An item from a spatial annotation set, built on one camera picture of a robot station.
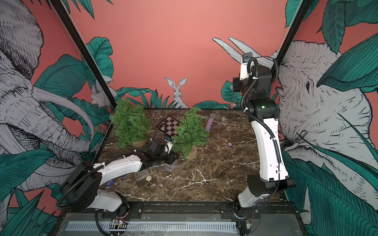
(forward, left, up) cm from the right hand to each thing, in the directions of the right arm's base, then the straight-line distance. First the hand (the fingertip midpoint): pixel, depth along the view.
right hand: (240, 67), depth 62 cm
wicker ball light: (-29, +46, -52) cm, 75 cm away
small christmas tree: (-8, +54, -29) cm, 62 cm away
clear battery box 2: (-22, +35, -54) cm, 68 cm away
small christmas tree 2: (-14, +21, -28) cm, 38 cm away
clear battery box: (-28, +50, -52) cm, 77 cm away
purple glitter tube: (+12, +8, -51) cm, 53 cm away
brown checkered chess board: (+11, +38, -52) cm, 65 cm away
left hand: (-17, +29, -46) cm, 57 cm away
